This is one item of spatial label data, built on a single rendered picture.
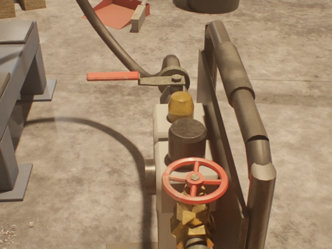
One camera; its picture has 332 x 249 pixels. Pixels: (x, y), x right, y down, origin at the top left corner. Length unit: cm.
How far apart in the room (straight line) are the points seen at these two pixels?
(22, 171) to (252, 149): 95
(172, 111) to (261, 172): 24
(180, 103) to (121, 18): 162
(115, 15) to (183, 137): 175
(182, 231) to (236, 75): 19
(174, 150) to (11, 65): 84
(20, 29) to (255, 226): 117
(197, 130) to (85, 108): 102
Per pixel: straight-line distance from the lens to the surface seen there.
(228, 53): 61
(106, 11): 233
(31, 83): 164
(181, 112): 65
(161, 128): 65
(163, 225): 65
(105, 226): 115
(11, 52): 141
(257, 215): 48
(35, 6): 242
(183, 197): 48
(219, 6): 228
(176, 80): 74
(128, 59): 127
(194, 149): 56
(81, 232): 114
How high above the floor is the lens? 84
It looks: 35 degrees down
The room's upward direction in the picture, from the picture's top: straight up
